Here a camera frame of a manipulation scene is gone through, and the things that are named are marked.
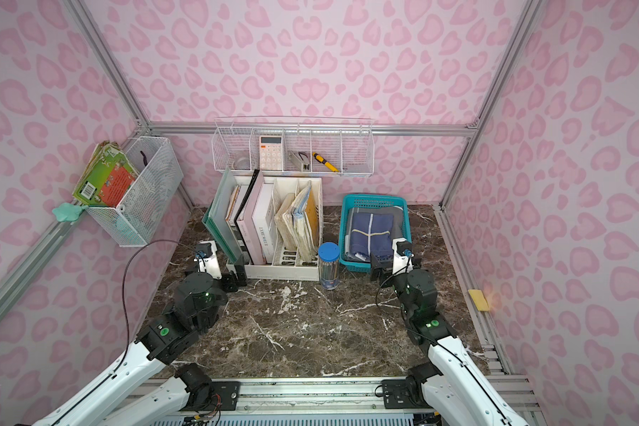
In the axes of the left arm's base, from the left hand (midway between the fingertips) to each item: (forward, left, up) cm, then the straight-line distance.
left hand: (224, 254), depth 71 cm
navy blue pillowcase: (+22, -44, -19) cm, 53 cm away
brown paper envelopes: (+15, -18, -5) cm, 24 cm away
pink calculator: (+41, -7, +3) cm, 42 cm away
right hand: (+3, -44, -3) cm, 45 cm away
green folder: (+11, +4, +3) cm, 12 cm away
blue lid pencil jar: (+5, -28, -8) cm, 29 cm away
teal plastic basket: (+47, -42, -27) cm, 68 cm away
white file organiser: (+13, -12, -27) cm, 33 cm away
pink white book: (+14, -5, -2) cm, 15 cm away
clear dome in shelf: (+39, +3, 0) cm, 39 cm away
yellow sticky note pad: (0, -81, -30) cm, 87 cm away
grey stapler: (+40, -18, +1) cm, 44 cm away
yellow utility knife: (+41, -26, -1) cm, 49 cm away
